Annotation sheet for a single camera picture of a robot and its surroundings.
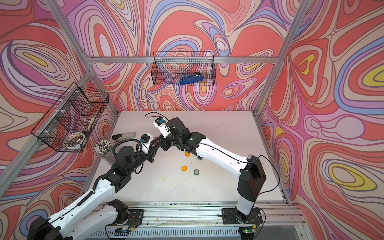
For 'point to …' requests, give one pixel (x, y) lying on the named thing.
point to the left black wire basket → (67, 125)
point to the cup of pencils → (104, 148)
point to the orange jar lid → (184, 168)
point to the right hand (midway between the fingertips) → (159, 143)
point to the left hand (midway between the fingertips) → (158, 142)
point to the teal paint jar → (199, 158)
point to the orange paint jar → (187, 154)
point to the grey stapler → (116, 137)
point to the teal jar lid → (196, 172)
